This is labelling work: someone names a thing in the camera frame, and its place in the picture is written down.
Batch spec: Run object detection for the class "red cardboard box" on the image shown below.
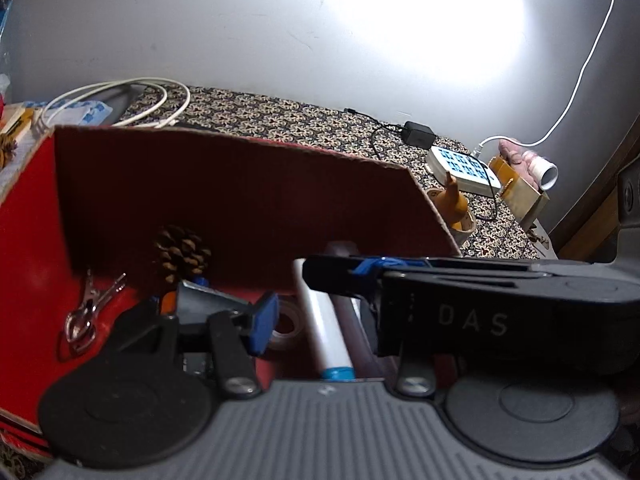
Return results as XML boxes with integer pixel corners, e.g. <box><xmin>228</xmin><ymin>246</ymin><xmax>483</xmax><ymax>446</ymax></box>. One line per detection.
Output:
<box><xmin>0</xmin><ymin>123</ymin><xmax>462</xmax><ymax>461</ymax></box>

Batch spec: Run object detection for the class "white tube blue cap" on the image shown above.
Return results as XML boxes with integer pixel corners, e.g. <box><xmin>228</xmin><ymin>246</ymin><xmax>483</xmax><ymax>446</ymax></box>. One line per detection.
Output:
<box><xmin>293</xmin><ymin>259</ymin><xmax>356</xmax><ymax>382</ymax></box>

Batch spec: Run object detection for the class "wide packing tape roll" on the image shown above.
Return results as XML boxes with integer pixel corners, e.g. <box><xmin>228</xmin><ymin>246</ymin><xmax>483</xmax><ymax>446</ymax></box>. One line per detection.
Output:
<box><xmin>448</xmin><ymin>209</ymin><xmax>477</xmax><ymax>248</ymax></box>

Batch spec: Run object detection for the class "coiled white cable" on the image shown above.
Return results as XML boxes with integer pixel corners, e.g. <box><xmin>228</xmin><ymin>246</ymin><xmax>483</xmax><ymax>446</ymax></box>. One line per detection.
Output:
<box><xmin>38</xmin><ymin>77</ymin><xmax>192</xmax><ymax>131</ymax></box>

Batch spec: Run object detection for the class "pink cloth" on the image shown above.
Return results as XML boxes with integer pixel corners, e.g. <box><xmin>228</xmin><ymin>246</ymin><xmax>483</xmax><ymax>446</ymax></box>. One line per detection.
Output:
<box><xmin>498</xmin><ymin>139</ymin><xmax>536</xmax><ymax>186</ymax></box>

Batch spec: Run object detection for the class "black adapter cable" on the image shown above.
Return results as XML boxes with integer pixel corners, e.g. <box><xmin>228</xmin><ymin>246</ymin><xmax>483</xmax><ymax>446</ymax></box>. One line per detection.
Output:
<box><xmin>342</xmin><ymin>107</ymin><xmax>501</xmax><ymax>222</ymax></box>

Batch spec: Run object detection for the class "gold paper gift bag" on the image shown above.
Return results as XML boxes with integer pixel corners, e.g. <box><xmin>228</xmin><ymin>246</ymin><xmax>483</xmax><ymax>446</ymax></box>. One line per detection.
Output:
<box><xmin>489</xmin><ymin>156</ymin><xmax>549</xmax><ymax>230</ymax></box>

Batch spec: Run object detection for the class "patterned floral tablecloth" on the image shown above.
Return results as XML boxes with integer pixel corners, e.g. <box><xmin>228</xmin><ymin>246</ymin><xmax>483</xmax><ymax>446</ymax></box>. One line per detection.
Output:
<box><xmin>0</xmin><ymin>84</ymin><xmax>542</xmax><ymax>480</ymax></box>

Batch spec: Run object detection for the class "white power strip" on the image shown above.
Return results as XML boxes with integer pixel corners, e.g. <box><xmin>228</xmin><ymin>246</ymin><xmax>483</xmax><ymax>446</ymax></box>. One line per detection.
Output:
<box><xmin>426</xmin><ymin>146</ymin><xmax>502</xmax><ymax>197</ymax></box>

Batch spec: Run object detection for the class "pine cone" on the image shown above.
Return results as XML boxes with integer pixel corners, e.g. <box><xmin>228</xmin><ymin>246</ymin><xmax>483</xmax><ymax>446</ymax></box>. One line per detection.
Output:
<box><xmin>155</xmin><ymin>226</ymin><xmax>212</xmax><ymax>285</ymax></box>

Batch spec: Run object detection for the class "white hanging cable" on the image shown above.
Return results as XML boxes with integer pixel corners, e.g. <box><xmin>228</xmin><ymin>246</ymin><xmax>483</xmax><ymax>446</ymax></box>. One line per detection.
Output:
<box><xmin>470</xmin><ymin>0</ymin><xmax>620</xmax><ymax>158</ymax></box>

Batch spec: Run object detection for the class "small clear tape roll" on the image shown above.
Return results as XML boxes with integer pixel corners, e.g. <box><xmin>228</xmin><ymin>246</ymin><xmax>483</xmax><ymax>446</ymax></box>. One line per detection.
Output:
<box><xmin>268</xmin><ymin>300</ymin><xmax>305</xmax><ymax>351</ymax></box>

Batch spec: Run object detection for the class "orange gourd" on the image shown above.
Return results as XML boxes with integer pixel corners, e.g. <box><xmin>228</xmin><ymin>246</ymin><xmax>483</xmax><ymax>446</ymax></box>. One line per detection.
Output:
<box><xmin>433</xmin><ymin>172</ymin><xmax>469</xmax><ymax>226</ymax></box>

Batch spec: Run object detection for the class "blue white packet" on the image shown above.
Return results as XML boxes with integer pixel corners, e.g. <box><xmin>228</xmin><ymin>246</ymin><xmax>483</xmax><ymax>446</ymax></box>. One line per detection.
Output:
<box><xmin>44</xmin><ymin>100</ymin><xmax>113</xmax><ymax>126</ymax></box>

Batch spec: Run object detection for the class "black power adapter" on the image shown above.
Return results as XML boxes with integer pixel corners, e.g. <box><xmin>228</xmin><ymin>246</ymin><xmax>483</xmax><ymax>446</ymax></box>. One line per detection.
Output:
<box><xmin>400</xmin><ymin>122</ymin><xmax>437</xmax><ymax>150</ymax></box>

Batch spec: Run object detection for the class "white pink bottle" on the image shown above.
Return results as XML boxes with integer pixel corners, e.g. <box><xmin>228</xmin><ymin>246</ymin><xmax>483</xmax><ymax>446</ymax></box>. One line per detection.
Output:
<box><xmin>528</xmin><ymin>155</ymin><xmax>559</xmax><ymax>192</ymax></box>

